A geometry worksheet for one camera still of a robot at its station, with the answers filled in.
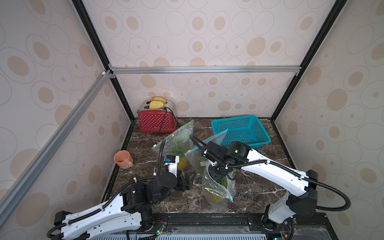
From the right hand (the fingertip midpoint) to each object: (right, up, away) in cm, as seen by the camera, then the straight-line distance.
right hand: (212, 179), depth 69 cm
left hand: (-8, +3, -4) cm, 10 cm away
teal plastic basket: (+32, +24, +44) cm, 59 cm away
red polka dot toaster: (-34, +30, +34) cm, 57 cm away
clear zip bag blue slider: (+4, +18, +8) cm, 20 cm away
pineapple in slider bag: (-6, +5, +13) cm, 16 cm away
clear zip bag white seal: (-2, 0, -3) cm, 4 cm away
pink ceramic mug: (-52, +5, +23) cm, 57 cm away
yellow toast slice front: (-35, +41, +34) cm, 64 cm away
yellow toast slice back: (-34, +46, +37) cm, 68 cm away
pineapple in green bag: (-17, +12, +9) cm, 23 cm away
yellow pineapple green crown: (+2, -5, -4) cm, 7 cm away
